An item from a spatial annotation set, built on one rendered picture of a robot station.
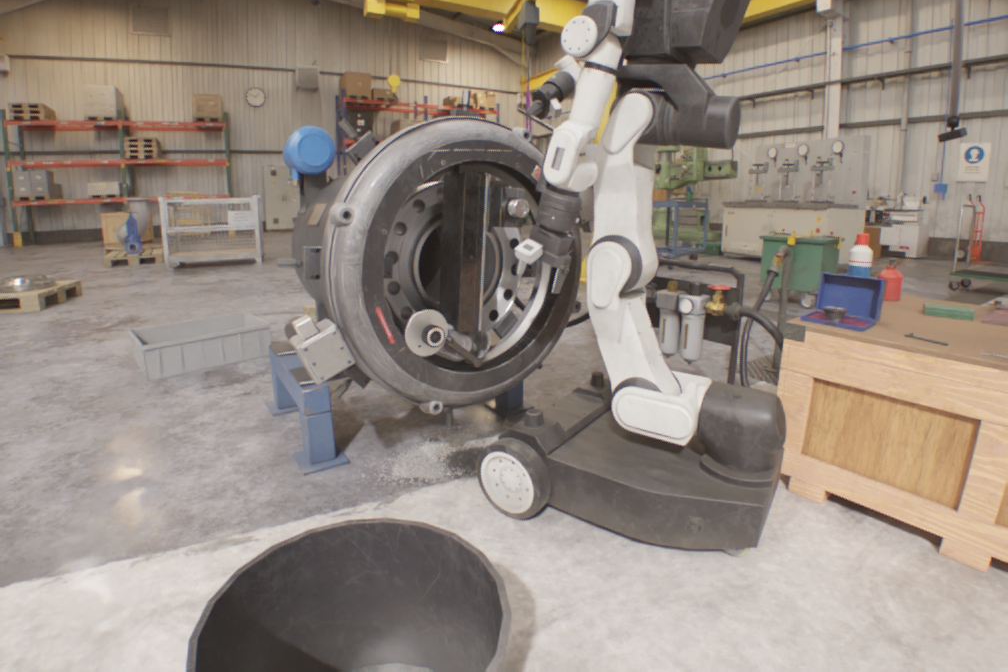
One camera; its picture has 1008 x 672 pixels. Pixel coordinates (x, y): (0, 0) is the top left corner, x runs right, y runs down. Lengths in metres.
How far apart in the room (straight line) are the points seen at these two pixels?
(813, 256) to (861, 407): 2.87
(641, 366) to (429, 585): 0.73
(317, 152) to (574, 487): 1.34
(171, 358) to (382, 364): 1.62
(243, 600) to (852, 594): 1.10
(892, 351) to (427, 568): 1.10
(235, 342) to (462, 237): 1.74
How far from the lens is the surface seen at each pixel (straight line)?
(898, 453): 1.43
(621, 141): 1.14
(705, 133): 1.12
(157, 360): 2.60
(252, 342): 2.70
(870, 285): 1.55
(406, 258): 1.25
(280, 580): 0.69
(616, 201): 1.17
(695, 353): 1.76
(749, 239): 7.63
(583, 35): 1.00
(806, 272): 4.23
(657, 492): 1.11
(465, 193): 1.16
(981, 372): 1.33
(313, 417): 1.50
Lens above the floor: 0.76
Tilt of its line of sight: 10 degrees down
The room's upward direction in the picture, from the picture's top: straight up
